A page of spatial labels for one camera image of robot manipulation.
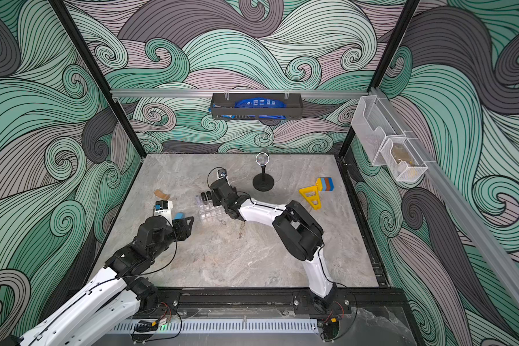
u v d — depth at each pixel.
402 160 0.65
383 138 0.71
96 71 0.86
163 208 0.67
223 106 0.92
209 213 0.95
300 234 0.51
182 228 0.68
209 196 0.93
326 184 1.04
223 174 0.80
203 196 0.92
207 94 0.95
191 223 0.76
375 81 0.90
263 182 1.05
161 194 1.03
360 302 0.74
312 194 1.04
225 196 0.71
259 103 0.92
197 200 0.93
